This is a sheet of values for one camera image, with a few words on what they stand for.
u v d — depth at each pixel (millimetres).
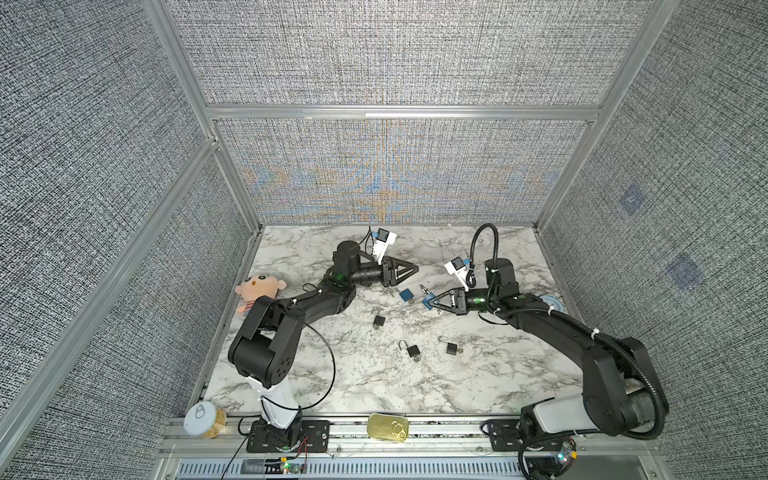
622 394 431
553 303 926
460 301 732
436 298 784
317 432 734
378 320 932
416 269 780
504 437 726
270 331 521
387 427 715
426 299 795
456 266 763
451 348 879
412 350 878
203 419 719
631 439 444
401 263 759
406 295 994
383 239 751
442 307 780
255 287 926
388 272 743
